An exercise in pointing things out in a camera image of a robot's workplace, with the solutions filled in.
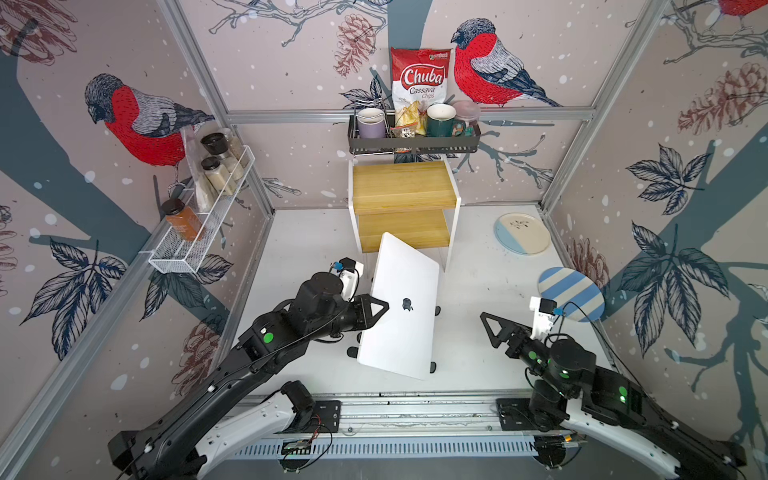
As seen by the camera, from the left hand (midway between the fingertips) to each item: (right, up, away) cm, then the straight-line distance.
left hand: (393, 302), depth 63 cm
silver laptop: (+3, -9, +5) cm, 11 cm away
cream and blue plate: (+50, +14, +51) cm, 73 cm away
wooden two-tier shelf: (+6, +24, +15) cm, 29 cm away
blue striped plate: (+60, -6, +33) cm, 69 cm away
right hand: (+23, -5, +6) cm, 24 cm away
